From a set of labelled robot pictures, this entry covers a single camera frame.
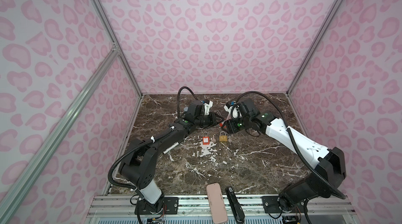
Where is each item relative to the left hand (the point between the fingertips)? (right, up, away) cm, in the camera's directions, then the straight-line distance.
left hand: (225, 117), depth 80 cm
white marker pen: (-31, -18, +12) cm, 38 cm away
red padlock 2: (-10, -14, +13) cm, 22 cm away
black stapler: (+4, -41, -10) cm, 42 cm away
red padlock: (-2, -3, -1) cm, 4 cm away
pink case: (-5, -41, -7) cm, 42 cm away
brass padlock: (0, -14, +15) cm, 20 cm away
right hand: (+1, -3, -1) cm, 3 cm away
